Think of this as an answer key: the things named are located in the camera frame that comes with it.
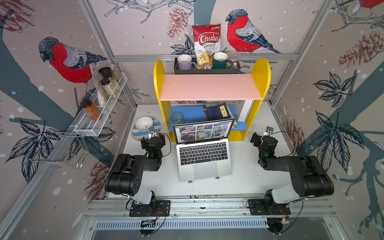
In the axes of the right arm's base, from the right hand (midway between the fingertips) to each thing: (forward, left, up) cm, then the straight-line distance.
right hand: (262, 133), depth 93 cm
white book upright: (+3, +14, +17) cm, 23 cm away
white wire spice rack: (-9, +100, +16) cm, 102 cm away
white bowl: (+8, +81, -2) cm, 81 cm away
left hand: (-3, +69, +2) cm, 69 cm away
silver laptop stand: (-28, +37, -7) cm, 47 cm away
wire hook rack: (-25, +98, +20) cm, 103 cm away
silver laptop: (-14, +38, +3) cm, 41 cm away
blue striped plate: (0, +83, -5) cm, 83 cm away
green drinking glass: (+2, +54, +10) cm, 55 cm away
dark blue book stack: (+10, +30, +9) cm, 32 cm away
